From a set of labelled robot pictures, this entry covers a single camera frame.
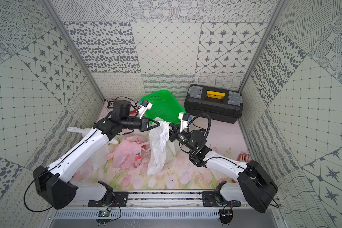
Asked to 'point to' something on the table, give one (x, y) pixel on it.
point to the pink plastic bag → (127, 154)
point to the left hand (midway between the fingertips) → (162, 126)
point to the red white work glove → (244, 157)
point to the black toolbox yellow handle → (223, 104)
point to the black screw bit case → (110, 105)
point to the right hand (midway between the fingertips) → (163, 124)
